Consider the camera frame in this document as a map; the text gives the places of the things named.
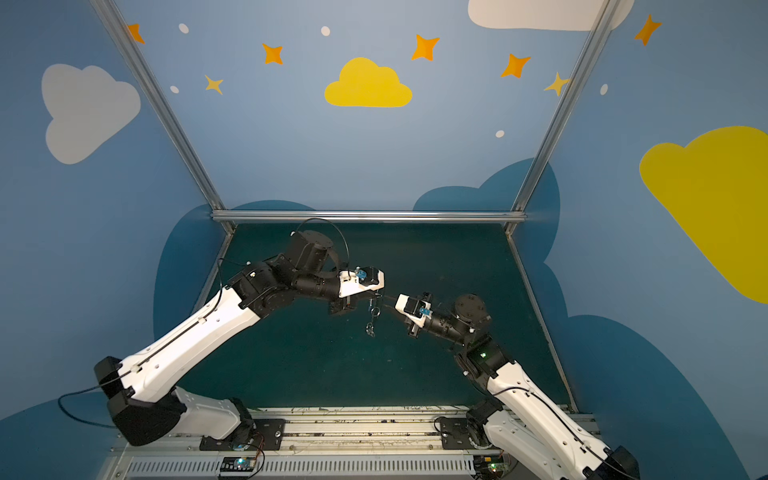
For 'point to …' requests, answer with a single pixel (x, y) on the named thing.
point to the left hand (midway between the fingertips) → (376, 288)
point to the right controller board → (492, 466)
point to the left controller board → (237, 466)
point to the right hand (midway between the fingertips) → (391, 293)
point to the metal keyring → (374, 312)
